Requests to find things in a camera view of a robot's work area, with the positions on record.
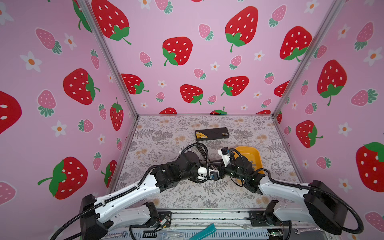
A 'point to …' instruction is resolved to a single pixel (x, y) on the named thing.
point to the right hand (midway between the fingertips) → (208, 164)
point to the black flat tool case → (218, 133)
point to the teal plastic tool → (210, 229)
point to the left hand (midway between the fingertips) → (207, 163)
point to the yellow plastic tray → (252, 154)
